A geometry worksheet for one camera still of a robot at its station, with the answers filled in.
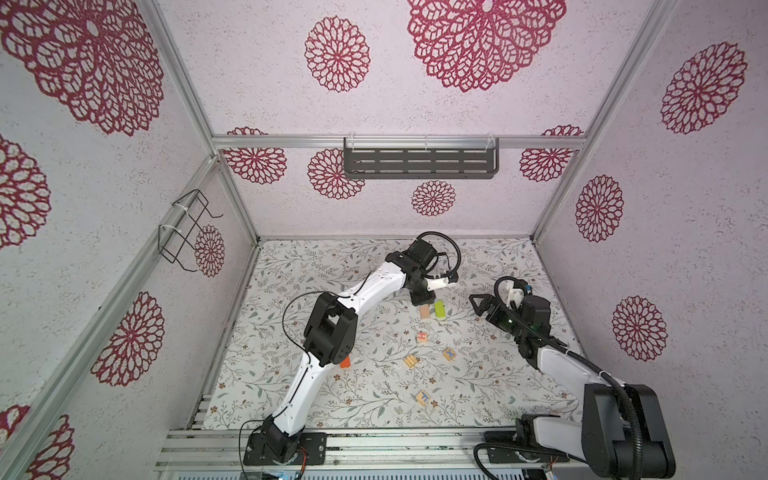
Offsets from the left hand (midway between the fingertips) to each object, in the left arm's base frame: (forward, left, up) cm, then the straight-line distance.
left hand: (425, 297), depth 95 cm
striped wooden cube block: (-18, +6, -6) cm, 20 cm away
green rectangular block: (0, -6, -7) cm, 9 cm away
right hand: (-4, -15, +6) cm, 17 cm away
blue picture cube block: (-28, +3, -6) cm, 29 cm away
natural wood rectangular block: (-1, -1, -7) cm, 7 cm away
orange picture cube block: (-16, -6, -7) cm, 19 cm away
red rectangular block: (-18, +25, -7) cm, 31 cm away
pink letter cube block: (-11, +1, -6) cm, 12 cm away
